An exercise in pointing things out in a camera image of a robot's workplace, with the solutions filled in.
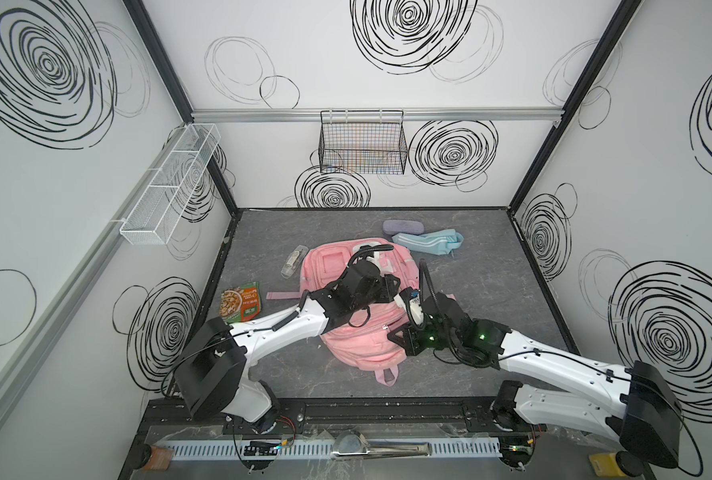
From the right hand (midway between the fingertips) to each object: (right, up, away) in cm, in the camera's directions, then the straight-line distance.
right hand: (386, 342), depth 72 cm
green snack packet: (-44, +5, +19) cm, 48 cm away
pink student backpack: (-6, 0, +5) cm, 8 cm away
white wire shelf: (-57, +31, 0) cm, 65 cm away
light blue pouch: (+22, +24, +32) cm, 46 cm away
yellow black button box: (+47, -24, -8) cm, 54 cm away
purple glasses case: (+6, +29, +39) cm, 49 cm away
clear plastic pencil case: (-29, +17, +30) cm, 45 cm away
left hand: (+4, +14, +7) cm, 16 cm away
